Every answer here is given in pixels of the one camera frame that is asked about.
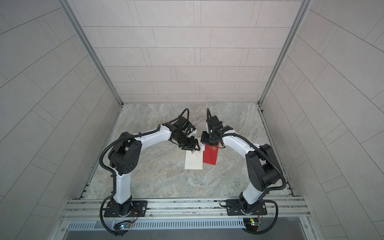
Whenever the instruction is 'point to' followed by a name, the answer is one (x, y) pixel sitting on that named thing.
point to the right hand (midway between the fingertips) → (200, 140)
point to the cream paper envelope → (194, 159)
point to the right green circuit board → (252, 224)
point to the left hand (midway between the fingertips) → (201, 147)
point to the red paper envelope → (210, 155)
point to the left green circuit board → (122, 225)
